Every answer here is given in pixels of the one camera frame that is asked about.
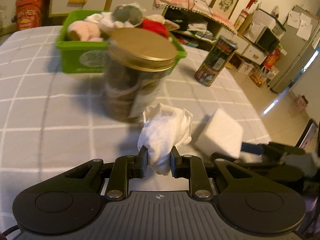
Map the gold lid jar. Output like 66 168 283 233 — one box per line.
104 28 177 122

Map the black box on shelf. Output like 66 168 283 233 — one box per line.
164 7 189 31

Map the green plastic bin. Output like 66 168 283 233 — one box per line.
56 10 187 74

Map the low wooden tv cabinet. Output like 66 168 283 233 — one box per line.
164 5 268 65

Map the framed girl picture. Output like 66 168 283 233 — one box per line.
209 0 239 20

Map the tall chip can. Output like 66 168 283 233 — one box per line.
195 36 238 87

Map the orange snack bucket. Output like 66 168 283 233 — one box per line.
16 0 43 31

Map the grey refrigerator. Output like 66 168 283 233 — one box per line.
268 5 319 94

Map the white rabbit plush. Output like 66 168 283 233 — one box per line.
85 3 180 33

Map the white foam block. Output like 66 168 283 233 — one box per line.
195 108 244 159

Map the microwave oven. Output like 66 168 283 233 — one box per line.
243 9 286 53

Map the santa plush toy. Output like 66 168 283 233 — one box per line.
139 18 170 39

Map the white cloth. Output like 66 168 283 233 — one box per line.
137 103 193 176

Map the pink plush toy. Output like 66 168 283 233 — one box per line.
67 21 103 42

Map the grey checked tablecloth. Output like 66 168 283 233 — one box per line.
1 26 270 231

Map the pink table runner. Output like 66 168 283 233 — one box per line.
155 0 238 34

